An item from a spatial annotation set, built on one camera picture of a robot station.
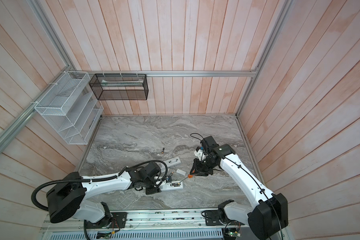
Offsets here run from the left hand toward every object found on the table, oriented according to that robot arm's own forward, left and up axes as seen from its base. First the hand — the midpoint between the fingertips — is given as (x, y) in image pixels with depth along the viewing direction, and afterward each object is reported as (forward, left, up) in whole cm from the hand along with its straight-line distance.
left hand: (157, 187), depth 83 cm
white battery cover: (+10, -14, -1) cm, 17 cm away
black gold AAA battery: (+23, -1, 0) cm, 23 cm away
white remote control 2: (+15, -7, 0) cm, 17 cm away
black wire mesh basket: (+63, +30, +24) cm, 73 cm away
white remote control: (0, -5, +2) cm, 6 cm away
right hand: (+4, -19, +13) cm, 23 cm away
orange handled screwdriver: (+2, -17, +11) cm, 21 cm away
